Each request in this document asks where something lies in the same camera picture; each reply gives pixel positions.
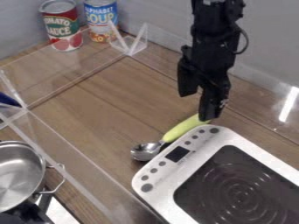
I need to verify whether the clear acrylic divider strip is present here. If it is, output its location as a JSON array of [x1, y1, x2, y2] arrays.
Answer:
[[0, 72, 130, 224]]

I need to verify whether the tomato sauce can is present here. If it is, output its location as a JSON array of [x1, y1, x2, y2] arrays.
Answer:
[[38, 0, 82, 52]]

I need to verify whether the green handled metal spoon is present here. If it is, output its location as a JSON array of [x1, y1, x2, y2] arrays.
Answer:
[[130, 114, 210, 162]]

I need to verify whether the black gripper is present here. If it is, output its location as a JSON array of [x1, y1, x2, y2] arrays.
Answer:
[[177, 45, 230, 122]]

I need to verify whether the blue object at left edge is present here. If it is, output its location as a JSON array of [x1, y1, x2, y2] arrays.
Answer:
[[0, 92, 21, 108]]

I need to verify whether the white and black stove top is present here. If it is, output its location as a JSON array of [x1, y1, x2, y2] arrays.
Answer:
[[132, 125, 299, 224]]

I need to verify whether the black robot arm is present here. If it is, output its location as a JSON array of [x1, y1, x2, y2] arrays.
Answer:
[[177, 0, 248, 122]]

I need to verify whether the alphabet soup can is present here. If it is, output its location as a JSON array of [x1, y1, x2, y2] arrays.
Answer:
[[84, 0, 117, 43]]

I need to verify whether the clear acrylic corner bracket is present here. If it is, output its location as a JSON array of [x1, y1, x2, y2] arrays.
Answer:
[[108, 21, 148, 57]]

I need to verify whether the stainless steel pot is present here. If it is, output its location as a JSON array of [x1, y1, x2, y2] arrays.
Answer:
[[0, 141, 65, 213]]

